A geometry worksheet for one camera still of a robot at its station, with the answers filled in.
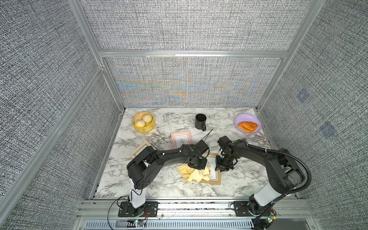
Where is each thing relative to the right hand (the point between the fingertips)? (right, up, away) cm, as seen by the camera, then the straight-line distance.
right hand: (217, 167), depth 88 cm
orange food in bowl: (+26, +25, +16) cm, 39 cm away
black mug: (-8, +30, +15) cm, 35 cm away
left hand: (-7, +1, -2) cm, 8 cm away
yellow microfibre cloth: (-15, -1, -8) cm, 18 cm away
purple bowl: (+29, +32, +26) cm, 50 cm away
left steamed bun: (-52, +27, +15) cm, 61 cm away
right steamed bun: (-47, +31, +18) cm, 60 cm away
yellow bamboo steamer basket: (-46, +25, +15) cm, 54 cm away
